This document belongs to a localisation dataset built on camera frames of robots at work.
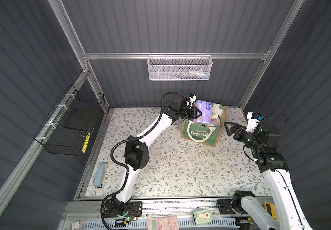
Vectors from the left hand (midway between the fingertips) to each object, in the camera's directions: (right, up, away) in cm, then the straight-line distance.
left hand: (205, 115), depth 81 cm
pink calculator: (-23, -52, -13) cm, 59 cm away
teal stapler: (-60, -34, -1) cm, 69 cm away
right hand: (+11, -5, -12) cm, 17 cm away
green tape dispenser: (-6, -48, -16) cm, 51 cm away
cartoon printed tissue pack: (+11, +1, +12) cm, 17 cm away
